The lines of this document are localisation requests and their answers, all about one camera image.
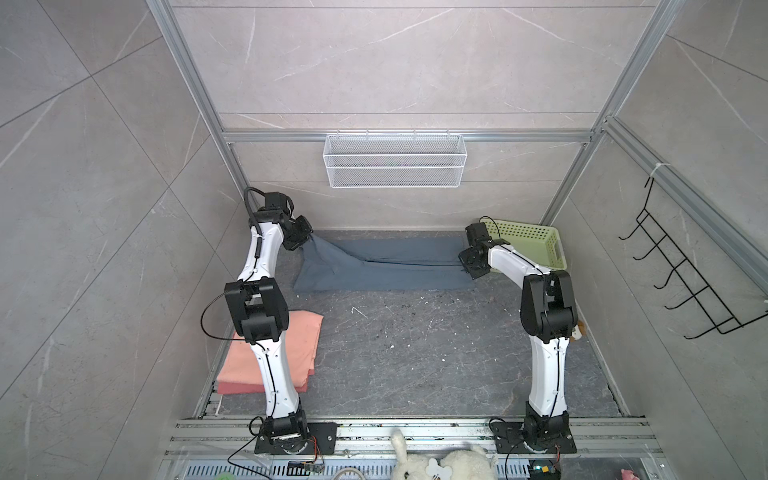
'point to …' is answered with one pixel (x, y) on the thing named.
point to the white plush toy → (467, 463)
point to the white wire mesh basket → (394, 161)
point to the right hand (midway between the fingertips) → (462, 259)
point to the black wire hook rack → (719, 315)
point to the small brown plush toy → (579, 331)
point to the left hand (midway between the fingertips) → (310, 227)
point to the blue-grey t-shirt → (383, 263)
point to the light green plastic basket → (539, 244)
